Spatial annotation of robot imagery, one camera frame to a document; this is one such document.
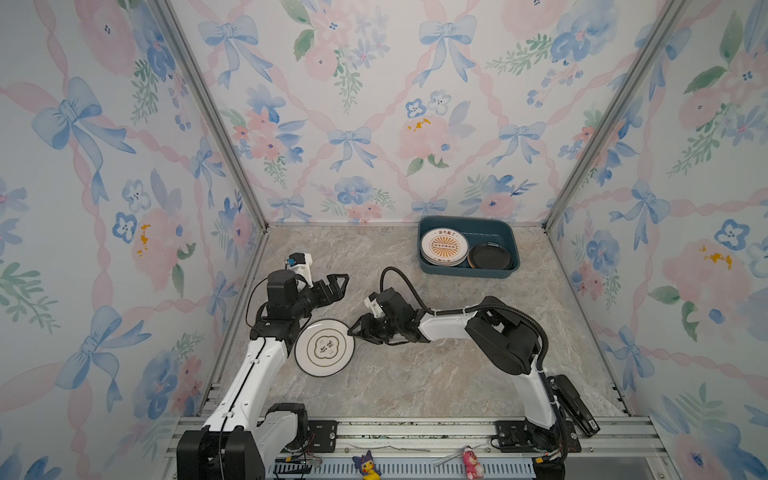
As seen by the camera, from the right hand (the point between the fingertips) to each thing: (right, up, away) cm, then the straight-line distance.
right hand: (349, 334), depth 89 cm
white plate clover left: (-7, -4, -1) cm, 8 cm away
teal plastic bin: (+46, +33, +28) cm, 63 cm away
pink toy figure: (+31, -25, -21) cm, 45 cm away
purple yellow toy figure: (+7, -24, -21) cm, 33 cm away
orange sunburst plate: (+32, +26, +21) cm, 46 cm away
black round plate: (+48, +23, +18) cm, 56 cm away
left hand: (-2, +17, -9) cm, 20 cm away
